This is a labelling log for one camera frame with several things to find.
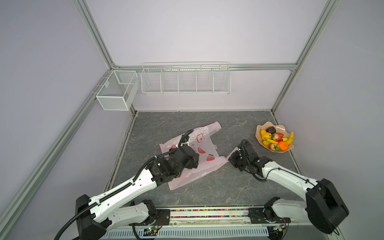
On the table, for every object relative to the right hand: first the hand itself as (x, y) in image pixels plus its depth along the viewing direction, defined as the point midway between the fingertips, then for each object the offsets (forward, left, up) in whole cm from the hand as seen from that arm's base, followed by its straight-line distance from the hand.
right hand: (227, 159), depth 86 cm
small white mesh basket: (+42, +71, +18) cm, 84 cm away
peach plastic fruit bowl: (+25, -41, -4) cm, 48 cm away
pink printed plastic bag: (+15, +14, -4) cm, 21 cm away
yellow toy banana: (+15, -43, -1) cm, 46 cm away
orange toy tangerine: (+9, -36, 0) cm, 37 cm away
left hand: (-4, +22, +14) cm, 26 cm away
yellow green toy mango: (+13, -28, -1) cm, 31 cm away
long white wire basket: (+47, +25, +24) cm, 58 cm away
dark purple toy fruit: (+23, -34, -2) cm, 41 cm away
